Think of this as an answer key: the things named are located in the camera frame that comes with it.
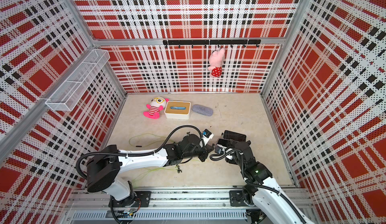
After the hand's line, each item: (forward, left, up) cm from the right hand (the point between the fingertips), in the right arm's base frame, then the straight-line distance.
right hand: (234, 143), depth 81 cm
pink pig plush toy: (+47, +8, +23) cm, 53 cm away
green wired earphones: (-9, +35, -11) cm, 38 cm away
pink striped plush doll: (+33, +50, -6) cm, 61 cm away
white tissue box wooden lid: (+30, +35, -7) cm, 46 cm away
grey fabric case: (+31, +17, -9) cm, 36 cm away
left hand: (-3, +11, +1) cm, 11 cm away
